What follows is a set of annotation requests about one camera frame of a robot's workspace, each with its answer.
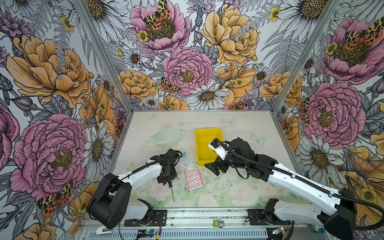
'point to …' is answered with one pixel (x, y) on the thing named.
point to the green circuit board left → (146, 233)
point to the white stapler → (103, 230)
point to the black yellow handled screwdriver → (170, 186)
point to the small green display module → (218, 224)
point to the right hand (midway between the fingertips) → (212, 162)
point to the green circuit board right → (277, 230)
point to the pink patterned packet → (193, 179)
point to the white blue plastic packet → (186, 161)
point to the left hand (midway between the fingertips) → (169, 181)
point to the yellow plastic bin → (205, 155)
